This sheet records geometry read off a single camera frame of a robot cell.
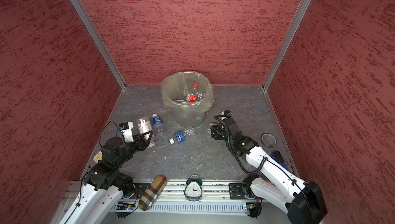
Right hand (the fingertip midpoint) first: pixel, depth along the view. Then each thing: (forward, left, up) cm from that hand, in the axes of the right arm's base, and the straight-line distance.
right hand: (215, 130), depth 81 cm
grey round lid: (0, -34, -15) cm, 37 cm away
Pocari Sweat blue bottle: (+1, +20, -8) cm, 21 cm away
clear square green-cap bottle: (-4, +2, +9) cm, 10 cm away
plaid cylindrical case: (-27, +32, -10) cm, 43 cm away
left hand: (-4, +34, +4) cm, 34 cm away
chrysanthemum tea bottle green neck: (+11, +17, +11) cm, 24 cm away
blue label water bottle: (+11, +35, -9) cm, 38 cm away
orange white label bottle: (-2, +35, +10) cm, 36 cm away
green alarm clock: (-26, +12, -10) cm, 31 cm away
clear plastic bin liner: (+29, +16, +3) cm, 33 cm away
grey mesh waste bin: (+11, +16, -3) cm, 20 cm away
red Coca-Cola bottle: (+21, +12, +5) cm, 25 cm away
